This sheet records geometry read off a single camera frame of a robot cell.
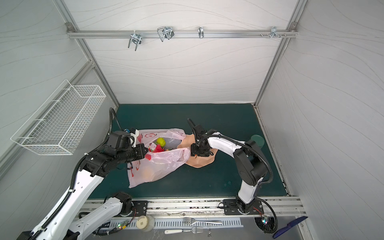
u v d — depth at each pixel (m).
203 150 0.77
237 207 0.67
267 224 0.72
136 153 0.61
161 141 0.93
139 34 0.78
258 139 0.90
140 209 0.73
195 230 0.69
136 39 0.80
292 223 0.70
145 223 0.61
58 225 0.38
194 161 0.89
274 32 0.76
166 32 0.77
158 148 0.84
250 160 0.48
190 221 0.69
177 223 0.70
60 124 0.69
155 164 0.70
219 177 0.85
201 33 0.78
